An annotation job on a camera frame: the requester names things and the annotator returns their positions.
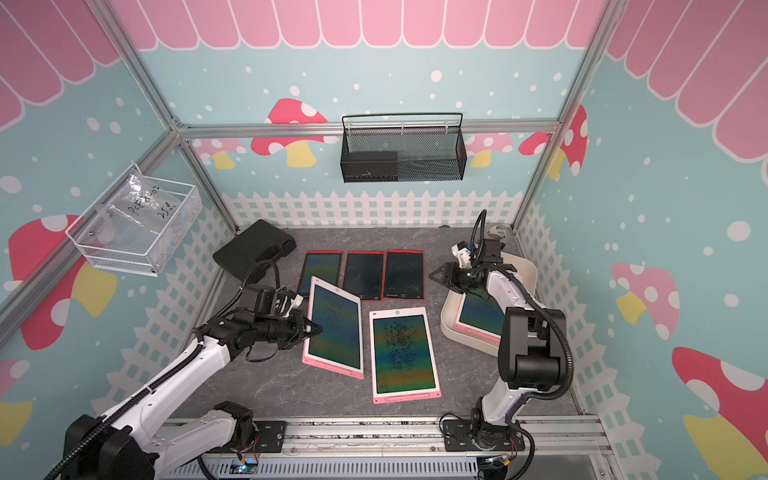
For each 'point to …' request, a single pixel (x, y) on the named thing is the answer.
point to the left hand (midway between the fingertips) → (321, 334)
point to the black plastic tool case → (253, 244)
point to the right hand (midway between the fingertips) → (436, 277)
